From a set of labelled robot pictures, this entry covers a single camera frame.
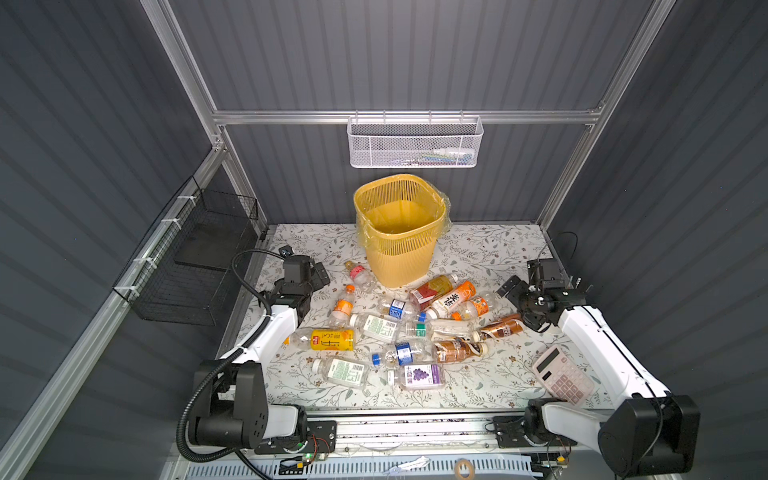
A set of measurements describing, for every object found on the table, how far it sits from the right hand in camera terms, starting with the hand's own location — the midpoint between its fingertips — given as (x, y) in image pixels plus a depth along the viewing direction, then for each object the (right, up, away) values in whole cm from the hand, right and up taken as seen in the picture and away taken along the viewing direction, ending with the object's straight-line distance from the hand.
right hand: (514, 300), depth 84 cm
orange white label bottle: (-10, +1, +13) cm, 16 cm away
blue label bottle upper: (-32, -4, +8) cm, 33 cm away
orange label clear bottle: (-51, -6, +9) cm, 52 cm away
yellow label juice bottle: (-55, -12, +1) cm, 56 cm away
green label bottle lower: (-48, -19, -3) cm, 52 cm away
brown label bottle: (-2, -9, +3) cm, 9 cm away
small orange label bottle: (-9, -5, +11) cm, 15 cm away
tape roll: (-19, -38, -14) cm, 45 cm away
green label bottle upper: (-39, -9, +5) cm, 40 cm away
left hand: (-60, +7, +5) cm, 61 cm away
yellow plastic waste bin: (-30, +8, +10) cm, 33 cm away
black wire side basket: (-86, +9, -11) cm, 87 cm away
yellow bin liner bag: (-32, +28, +22) cm, 48 cm away
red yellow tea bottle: (-23, +1, +10) cm, 25 cm away
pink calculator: (+12, -21, -3) cm, 25 cm away
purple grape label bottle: (-28, -20, -4) cm, 35 cm away
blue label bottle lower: (-32, -15, -1) cm, 35 cm away
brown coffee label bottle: (-16, -14, -1) cm, 22 cm away
